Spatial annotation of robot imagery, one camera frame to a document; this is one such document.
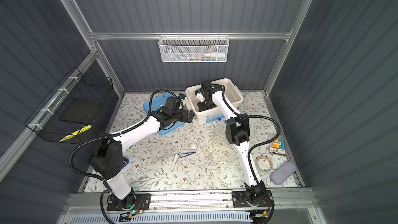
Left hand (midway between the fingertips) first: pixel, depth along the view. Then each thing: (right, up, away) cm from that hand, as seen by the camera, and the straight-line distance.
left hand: (187, 111), depth 89 cm
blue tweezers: (+1, -24, 0) cm, 24 cm away
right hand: (+9, 0, +11) cm, 15 cm away
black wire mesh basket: (-53, 0, -18) cm, 56 cm away
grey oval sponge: (+52, -30, -10) cm, 61 cm away
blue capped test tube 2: (+21, -5, -5) cm, 23 cm away
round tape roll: (+43, -29, -5) cm, 52 cm away
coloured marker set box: (+53, -20, 0) cm, 57 cm away
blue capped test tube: (+18, -5, -3) cm, 19 cm away
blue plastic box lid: (-25, +6, +26) cm, 37 cm away
